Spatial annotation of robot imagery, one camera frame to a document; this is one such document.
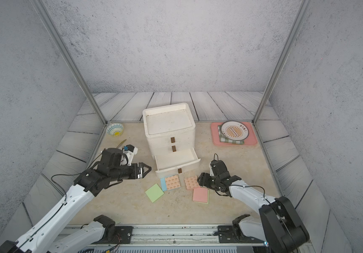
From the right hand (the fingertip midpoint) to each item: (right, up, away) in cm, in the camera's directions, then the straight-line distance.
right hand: (202, 180), depth 86 cm
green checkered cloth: (+17, +21, +21) cm, 35 cm away
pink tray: (+35, +21, +22) cm, 46 cm away
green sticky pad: (+2, -9, -4) cm, 10 cm away
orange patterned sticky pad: (-16, -2, +2) cm, 17 cm away
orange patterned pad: (-6, -1, +2) cm, 6 cm away
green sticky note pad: (-26, -7, +1) cm, 27 cm away
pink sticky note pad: (-1, -7, -1) cm, 8 cm away
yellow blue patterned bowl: (-60, +29, +28) cm, 72 cm away
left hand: (-26, +9, -13) cm, 31 cm away
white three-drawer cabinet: (-18, +29, -1) cm, 34 cm away
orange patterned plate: (+26, +28, +28) cm, 47 cm away
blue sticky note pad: (-22, -2, +3) cm, 22 cm away
